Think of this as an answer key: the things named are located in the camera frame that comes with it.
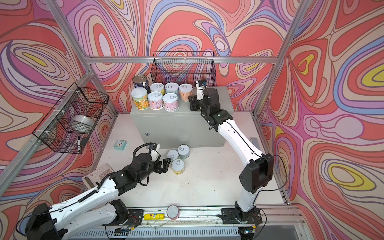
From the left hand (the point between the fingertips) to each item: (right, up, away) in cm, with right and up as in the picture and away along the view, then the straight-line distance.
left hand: (166, 157), depth 79 cm
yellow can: (+5, -7, +7) cm, 12 cm away
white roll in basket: (-39, +18, -8) cm, 44 cm away
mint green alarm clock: (-35, +4, +20) cm, 41 cm away
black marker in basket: (-42, +7, -7) cm, 43 cm away
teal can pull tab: (+8, +1, +13) cm, 16 cm away
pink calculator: (-44, -14, +6) cm, 46 cm away
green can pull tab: (+2, 0, +11) cm, 11 cm away
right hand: (+14, +31, -1) cm, 33 cm away
